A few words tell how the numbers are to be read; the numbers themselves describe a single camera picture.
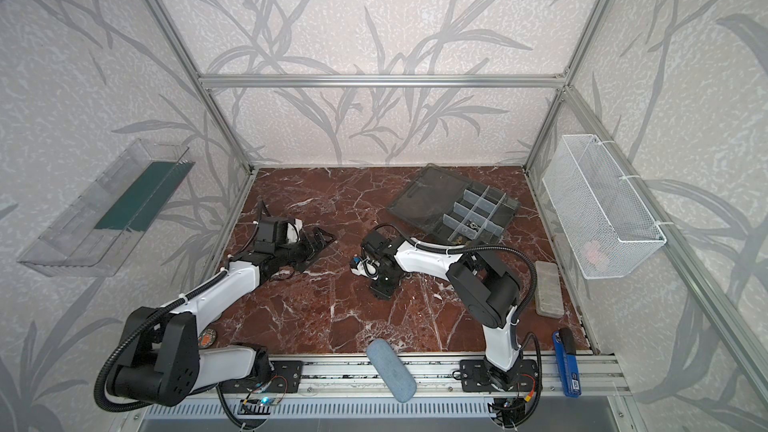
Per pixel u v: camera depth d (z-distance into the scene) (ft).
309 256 2.57
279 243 2.32
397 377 2.33
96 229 2.11
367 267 2.61
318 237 2.59
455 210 3.44
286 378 2.37
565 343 2.47
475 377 2.42
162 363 1.35
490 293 1.58
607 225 2.02
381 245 2.41
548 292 2.78
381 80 5.96
